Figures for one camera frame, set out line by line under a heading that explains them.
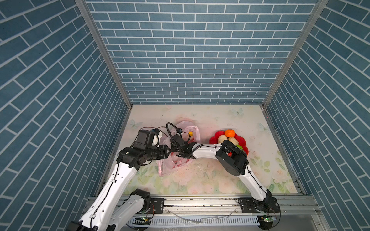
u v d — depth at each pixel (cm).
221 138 96
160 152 64
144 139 55
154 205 73
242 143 95
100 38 82
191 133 84
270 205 65
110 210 40
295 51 88
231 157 58
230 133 93
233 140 94
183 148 75
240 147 90
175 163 85
